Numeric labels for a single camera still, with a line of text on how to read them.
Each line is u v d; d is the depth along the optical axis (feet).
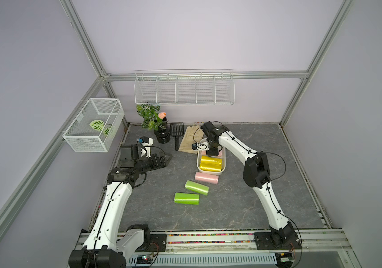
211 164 3.12
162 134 3.45
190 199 2.76
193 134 3.82
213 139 2.49
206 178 2.94
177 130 3.89
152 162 2.18
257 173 2.05
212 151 2.98
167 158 2.31
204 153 3.09
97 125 2.56
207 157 3.22
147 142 2.26
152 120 3.01
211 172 3.00
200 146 2.92
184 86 3.24
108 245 1.27
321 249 2.40
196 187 2.85
